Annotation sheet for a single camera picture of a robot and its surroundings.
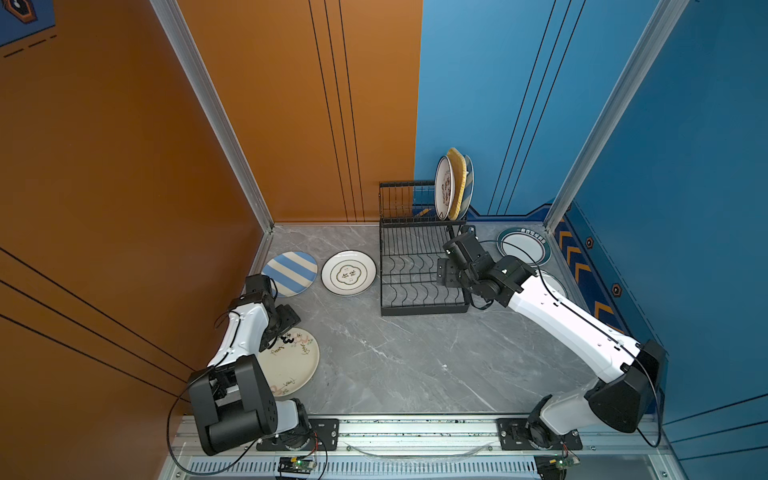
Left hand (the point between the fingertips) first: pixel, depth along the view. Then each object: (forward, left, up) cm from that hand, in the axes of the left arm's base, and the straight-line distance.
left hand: (284, 324), depth 87 cm
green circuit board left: (-33, -9, -6) cm, 35 cm away
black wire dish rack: (+37, -39, -3) cm, 54 cm away
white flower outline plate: (+23, -16, -5) cm, 28 cm away
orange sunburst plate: (+19, -88, -5) cm, 90 cm away
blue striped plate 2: (+28, -53, +29) cm, 67 cm away
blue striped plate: (+23, +4, -5) cm, 23 cm away
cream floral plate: (-10, -3, -6) cm, 12 cm away
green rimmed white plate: (+37, -82, -4) cm, 90 cm away
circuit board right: (-32, -73, -5) cm, 79 cm away
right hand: (+8, -49, +18) cm, 52 cm away
